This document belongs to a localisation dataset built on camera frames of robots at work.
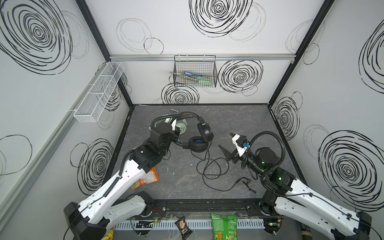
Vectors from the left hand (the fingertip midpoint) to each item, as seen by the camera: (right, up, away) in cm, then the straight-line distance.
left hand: (172, 121), depth 70 cm
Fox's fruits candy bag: (-27, -50, -5) cm, 57 cm away
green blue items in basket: (+12, +24, +16) cm, 32 cm away
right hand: (+24, -8, -4) cm, 26 cm away
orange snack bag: (-14, -31, +12) cm, 36 cm away
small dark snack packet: (+5, -48, -2) cm, 48 cm away
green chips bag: (+24, -47, -4) cm, 53 cm away
